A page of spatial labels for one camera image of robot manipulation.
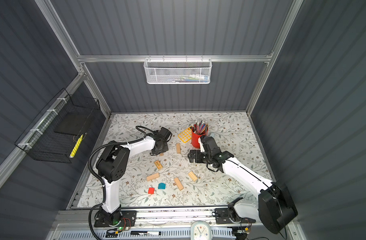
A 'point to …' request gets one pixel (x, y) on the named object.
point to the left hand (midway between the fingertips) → (163, 149)
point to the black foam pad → (74, 123)
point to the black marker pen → (145, 233)
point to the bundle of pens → (200, 128)
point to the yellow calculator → (186, 135)
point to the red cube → (151, 190)
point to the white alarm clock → (200, 230)
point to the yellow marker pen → (76, 146)
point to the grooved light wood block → (193, 176)
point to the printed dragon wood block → (158, 164)
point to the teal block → (161, 186)
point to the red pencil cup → (195, 141)
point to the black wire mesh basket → (56, 133)
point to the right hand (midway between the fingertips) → (196, 156)
